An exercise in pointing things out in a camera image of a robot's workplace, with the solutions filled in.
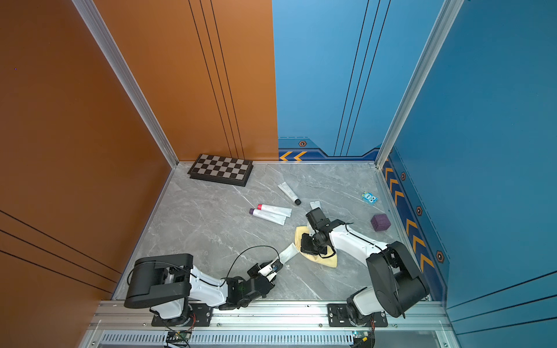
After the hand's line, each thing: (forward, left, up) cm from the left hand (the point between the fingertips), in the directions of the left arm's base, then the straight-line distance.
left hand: (275, 263), depth 85 cm
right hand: (+5, -11, +2) cm, 12 cm away
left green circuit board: (-24, +31, -3) cm, 39 cm away
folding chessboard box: (+47, +30, +4) cm, 56 cm away
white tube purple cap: (+20, +1, +1) cm, 20 cm away
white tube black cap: (+33, -6, +2) cm, 34 cm away
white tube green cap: (+28, -18, 0) cm, 33 cm away
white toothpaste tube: (+4, -5, +1) cm, 7 cm away
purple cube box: (+16, -44, +5) cm, 48 cm away
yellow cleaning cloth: (-1, -20, +9) cm, 22 cm away
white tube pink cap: (+23, -4, +1) cm, 24 cm away
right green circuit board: (-24, -30, 0) cm, 38 cm away
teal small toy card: (+31, -44, +2) cm, 54 cm away
